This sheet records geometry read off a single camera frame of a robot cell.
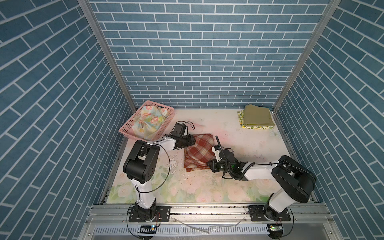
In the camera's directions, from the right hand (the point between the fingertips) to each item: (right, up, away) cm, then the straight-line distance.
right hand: (205, 162), depth 89 cm
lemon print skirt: (+30, +30, +28) cm, 51 cm away
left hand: (-8, +12, +9) cm, 17 cm away
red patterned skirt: (-5, +3, +3) cm, 7 cm away
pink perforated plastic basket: (-55, +20, +14) cm, 60 cm away
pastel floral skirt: (-41, +26, +21) cm, 53 cm away
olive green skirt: (+39, +29, +26) cm, 55 cm away
